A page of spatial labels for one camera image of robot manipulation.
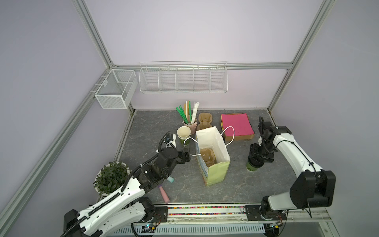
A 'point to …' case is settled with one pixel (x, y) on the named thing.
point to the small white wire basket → (116, 89)
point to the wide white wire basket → (183, 77)
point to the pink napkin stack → (241, 122)
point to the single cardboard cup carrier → (208, 156)
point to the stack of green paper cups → (183, 132)
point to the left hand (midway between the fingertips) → (183, 148)
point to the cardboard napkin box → (228, 138)
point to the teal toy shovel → (170, 179)
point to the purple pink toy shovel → (166, 197)
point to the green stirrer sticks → (180, 111)
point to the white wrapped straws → (194, 112)
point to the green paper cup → (250, 168)
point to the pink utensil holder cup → (192, 126)
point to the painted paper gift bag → (211, 138)
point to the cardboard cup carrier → (205, 119)
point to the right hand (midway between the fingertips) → (257, 159)
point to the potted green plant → (111, 177)
